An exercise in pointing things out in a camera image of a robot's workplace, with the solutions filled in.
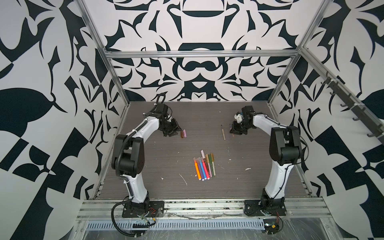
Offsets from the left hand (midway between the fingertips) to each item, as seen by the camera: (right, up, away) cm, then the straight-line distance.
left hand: (181, 128), depth 92 cm
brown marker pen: (+32, -5, +3) cm, 33 cm away
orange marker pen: (+9, -23, -5) cm, 25 cm away
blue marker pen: (+12, -20, -2) cm, 23 cm away
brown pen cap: (0, -5, +10) cm, 11 cm away
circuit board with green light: (+44, -44, -20) cm, 65 cm away
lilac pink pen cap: (+1, -5, +10) cm, 11 cm away
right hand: (+33, -1, +7) cm, 33 cm away
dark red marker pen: (+15, -22, -4) cm, 27 cm away
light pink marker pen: (+16, -21, -3) cm, 26 cm away
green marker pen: (+18, -22, -4) cm, 28 cm away
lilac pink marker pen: (+28, -5, +10) cm, 30 cm away
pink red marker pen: (+14, -22, -4) cm, 27 cm away
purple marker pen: (+11, -24, -5) cm, 26 cm away
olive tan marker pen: (+19, -20, -2) cm, 28 cm away
